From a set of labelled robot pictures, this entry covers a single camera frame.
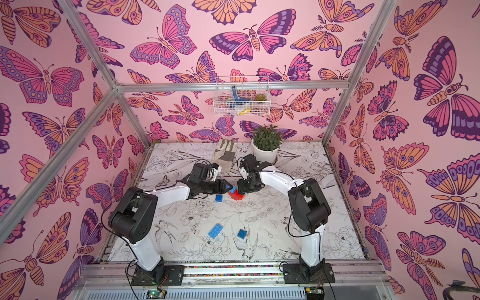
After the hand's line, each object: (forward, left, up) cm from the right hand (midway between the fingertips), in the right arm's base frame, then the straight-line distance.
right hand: (244, 188), depth 94 cm
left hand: (0, +7, +1) cm, 7 cm away
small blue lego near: (-21, +1, -4) cm, 22 cm away
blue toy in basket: (+35, +4, +28) cm, 45 cm away
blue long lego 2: (-21, +13, -3) cm, 24 cm away
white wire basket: (+36, +2, +29) cm, 47 cm away
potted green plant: (+21, -11, +12) cm, 26 cm away
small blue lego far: (-4, +13, -4) cm, 14 cm away
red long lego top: (-4, +4, -1) cm, 6 cm away
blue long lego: (-3, +6, +3) cm, 7 cm away
